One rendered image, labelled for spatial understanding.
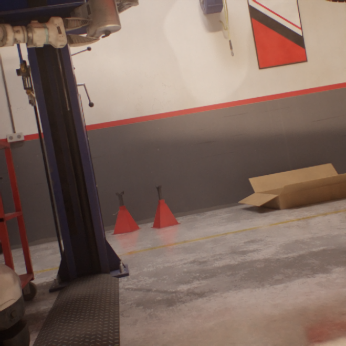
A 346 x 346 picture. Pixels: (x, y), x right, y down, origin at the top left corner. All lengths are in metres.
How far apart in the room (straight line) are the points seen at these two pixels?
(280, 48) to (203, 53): 0.92
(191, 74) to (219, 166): 1.12
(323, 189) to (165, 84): 2.13
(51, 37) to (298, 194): 3.38
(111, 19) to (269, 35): 4.37
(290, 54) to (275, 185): 1.59
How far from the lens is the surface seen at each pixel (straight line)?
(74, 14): 2.92
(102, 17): 1.75
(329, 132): 6.08
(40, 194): 5.58
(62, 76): 3.13
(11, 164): 2.85
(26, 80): 3.08
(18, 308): 1.74
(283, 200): 4.69
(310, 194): 4.79
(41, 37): 1.80
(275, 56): 5.97
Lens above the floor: 0.59
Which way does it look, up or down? 1 degrees down
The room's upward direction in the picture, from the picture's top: 10 degrees counter-clockwise
